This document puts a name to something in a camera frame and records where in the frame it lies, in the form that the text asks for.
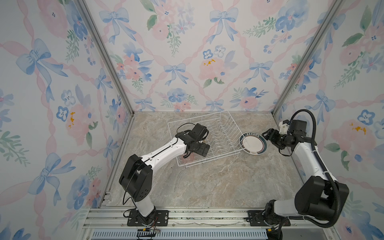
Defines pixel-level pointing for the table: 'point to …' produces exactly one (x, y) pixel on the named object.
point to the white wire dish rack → (223, 138)
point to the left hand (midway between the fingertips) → (200, 146)
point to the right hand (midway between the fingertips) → (267, 136)
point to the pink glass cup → (189, 159)
